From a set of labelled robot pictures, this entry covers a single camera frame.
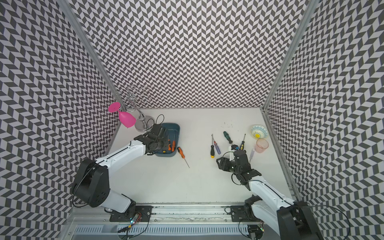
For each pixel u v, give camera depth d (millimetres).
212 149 961
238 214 737
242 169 656
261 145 909
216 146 970
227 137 1012
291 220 404
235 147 780
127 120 950
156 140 655
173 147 934
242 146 956
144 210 740
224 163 752
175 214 750
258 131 1019
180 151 942
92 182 428
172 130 1029
